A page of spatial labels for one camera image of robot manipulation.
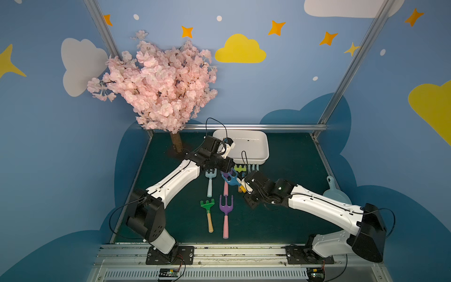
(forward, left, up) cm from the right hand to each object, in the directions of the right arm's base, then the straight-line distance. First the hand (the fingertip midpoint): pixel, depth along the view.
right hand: (248, 193), depth 79 cm
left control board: (-31, +32, -14) cm, 47 cm away
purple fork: (+7, +11, -11) cm, 17 cm away
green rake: (-2, +19, -12) cm, 23 cm away
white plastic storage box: (+41, -4, -15) cm, 44 cm away
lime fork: (+21, +4, -13) cm, 25 cm away
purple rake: (-3, +10, -13) cm, 17 cm away
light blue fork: (+16, +21, -13) cm, 29 cm away
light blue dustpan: (+8, -47, -12) cm, 49 cm away
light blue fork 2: (+23, -4, -13) cm, 27 cm away
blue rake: (+3, +7, +6) cm, 10 cm away
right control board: (-28, -30, -15) cm, 43 cm away
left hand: (+13, +7, +6) cm, 16 cm away
